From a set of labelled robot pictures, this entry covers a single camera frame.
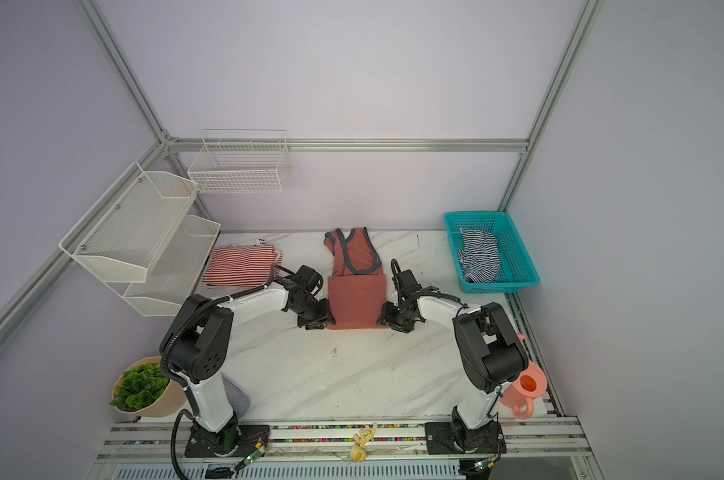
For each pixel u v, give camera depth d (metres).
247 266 1.01
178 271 0.93
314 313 0.83
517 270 1.03
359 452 0.70
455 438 0.67
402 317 0.80
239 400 0.78
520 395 0.70
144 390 0.71
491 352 0.48
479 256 1.11
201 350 0.49
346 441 0.75
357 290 1.00
